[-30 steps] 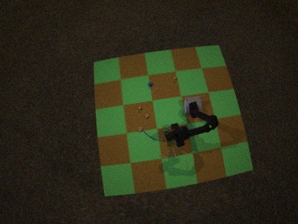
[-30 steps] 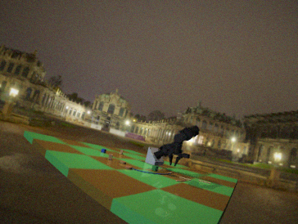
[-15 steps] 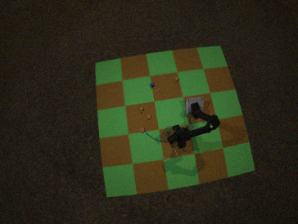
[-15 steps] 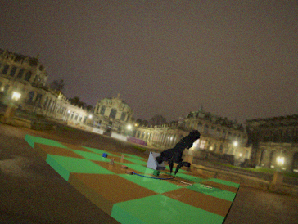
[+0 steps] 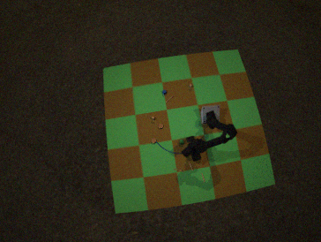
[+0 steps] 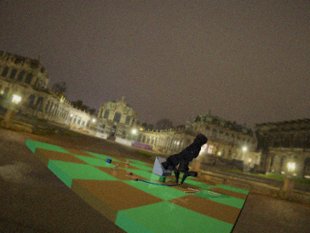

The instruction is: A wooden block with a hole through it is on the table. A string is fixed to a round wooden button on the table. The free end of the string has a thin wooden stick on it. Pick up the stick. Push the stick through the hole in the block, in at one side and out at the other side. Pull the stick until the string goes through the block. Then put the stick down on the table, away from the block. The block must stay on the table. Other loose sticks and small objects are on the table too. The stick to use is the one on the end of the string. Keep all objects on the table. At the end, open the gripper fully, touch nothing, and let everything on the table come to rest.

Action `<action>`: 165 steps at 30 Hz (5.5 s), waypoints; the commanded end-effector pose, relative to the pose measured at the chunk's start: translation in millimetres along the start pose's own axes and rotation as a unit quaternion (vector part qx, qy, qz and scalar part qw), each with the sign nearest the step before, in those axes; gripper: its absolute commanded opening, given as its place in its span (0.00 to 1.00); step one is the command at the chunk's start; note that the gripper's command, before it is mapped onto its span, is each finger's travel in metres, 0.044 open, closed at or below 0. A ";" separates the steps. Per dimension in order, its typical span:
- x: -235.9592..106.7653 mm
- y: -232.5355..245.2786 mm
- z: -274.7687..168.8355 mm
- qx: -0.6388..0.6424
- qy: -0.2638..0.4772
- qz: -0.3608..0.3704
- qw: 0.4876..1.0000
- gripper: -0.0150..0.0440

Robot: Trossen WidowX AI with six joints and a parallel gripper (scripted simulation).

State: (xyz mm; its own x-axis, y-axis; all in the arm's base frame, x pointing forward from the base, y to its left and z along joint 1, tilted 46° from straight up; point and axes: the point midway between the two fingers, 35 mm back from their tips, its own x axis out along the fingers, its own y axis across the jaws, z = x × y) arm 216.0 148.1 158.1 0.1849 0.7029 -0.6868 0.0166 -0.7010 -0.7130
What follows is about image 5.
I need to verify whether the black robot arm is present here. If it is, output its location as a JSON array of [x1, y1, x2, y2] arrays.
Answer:
[[182, 111, 237, 157]]

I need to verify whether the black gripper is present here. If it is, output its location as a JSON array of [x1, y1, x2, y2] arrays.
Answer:
[[186, 136, 201, 162]]

